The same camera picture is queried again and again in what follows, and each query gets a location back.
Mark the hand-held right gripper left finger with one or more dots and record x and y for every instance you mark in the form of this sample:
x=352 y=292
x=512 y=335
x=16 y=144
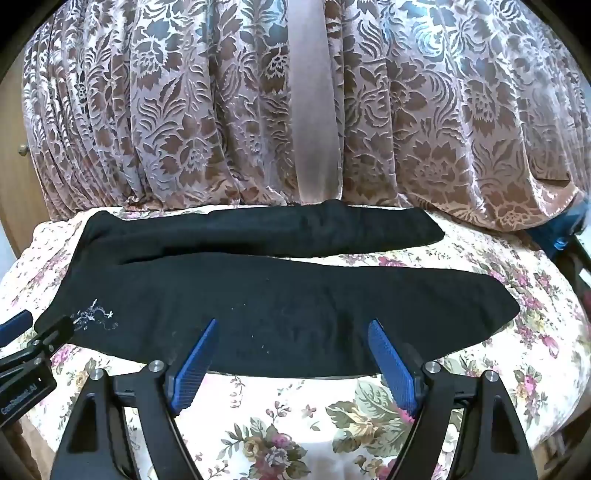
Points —
x=196 y=369

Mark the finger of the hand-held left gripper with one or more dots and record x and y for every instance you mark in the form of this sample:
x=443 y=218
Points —
x=16 y=320
x=55 y=330

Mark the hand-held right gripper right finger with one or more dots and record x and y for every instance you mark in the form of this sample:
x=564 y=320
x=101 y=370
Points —
x=392 y=369

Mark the black pants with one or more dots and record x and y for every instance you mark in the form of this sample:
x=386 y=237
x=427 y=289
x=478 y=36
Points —
x=277 y=314

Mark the floral bed sheet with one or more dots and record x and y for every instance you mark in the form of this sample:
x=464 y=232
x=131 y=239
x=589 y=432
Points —
x=300 y=438

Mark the wooden cabinet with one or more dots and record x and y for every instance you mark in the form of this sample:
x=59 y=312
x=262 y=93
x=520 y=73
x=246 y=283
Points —
x=18 y=184

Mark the blue object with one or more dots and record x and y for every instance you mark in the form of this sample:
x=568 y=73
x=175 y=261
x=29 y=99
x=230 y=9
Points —
x=561 y=235

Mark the brown floral curtain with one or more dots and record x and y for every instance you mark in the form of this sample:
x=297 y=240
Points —
x=184 y=115

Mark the plain pink curtain band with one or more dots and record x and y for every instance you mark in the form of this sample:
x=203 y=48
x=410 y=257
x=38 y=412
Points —
x=318 y=115

